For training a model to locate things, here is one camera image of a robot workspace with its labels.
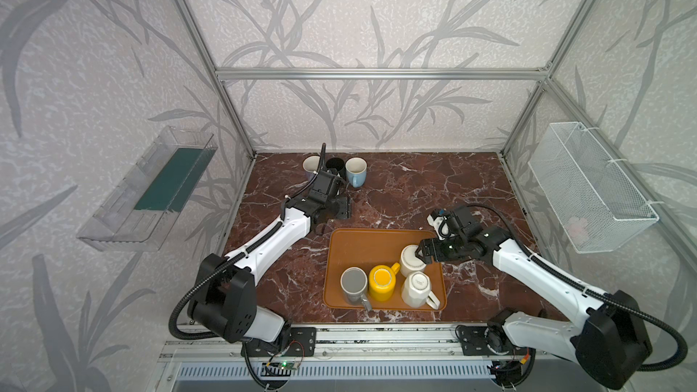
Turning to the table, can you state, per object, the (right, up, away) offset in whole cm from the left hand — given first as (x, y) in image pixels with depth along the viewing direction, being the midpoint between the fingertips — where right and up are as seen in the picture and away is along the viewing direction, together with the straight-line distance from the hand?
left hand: (346, 197), depth 87 cm
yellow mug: (+11, -23, -11) cm, 28 cm away
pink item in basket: (+64, -8, -13) cm, 66 cm away
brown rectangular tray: (-1, -18, +6) cm, 19 cm away
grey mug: (+3, -23, -13) cm, 27 cm away
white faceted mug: (+20, -24, -14) cm, 35 cm away
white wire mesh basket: (+60, 0, -25) cm, 65 cm away
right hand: (+25, -14, -4) cm, 29 cm away
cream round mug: (+19, -19, -6) cm, 28 cm away
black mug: (-5, +12, +19) cm, 23 cm away
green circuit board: (-14, -43, -16) cm, 48 cm away
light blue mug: (+3, +8, +16) cm, 18 cm away
